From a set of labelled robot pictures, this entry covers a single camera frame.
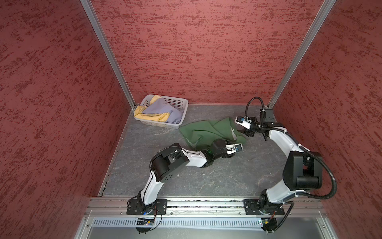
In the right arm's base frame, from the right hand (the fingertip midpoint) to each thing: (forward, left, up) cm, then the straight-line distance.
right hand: (241, 125), depth 91 cm
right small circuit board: (-49, -6, -15) cm, 52 cm away
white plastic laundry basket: (+27, +44, -6) cm, 52 cm away
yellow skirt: (+11, +54, -2) cm, 55 cm away
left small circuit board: (-47, +56, -15) cm, 74 cm away
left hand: (-10, +7, -5) cm, 13 cm away
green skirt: (-1, +26, -7) cm, 27 cm away
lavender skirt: (+18, +53, +3) cm, 55 cm away
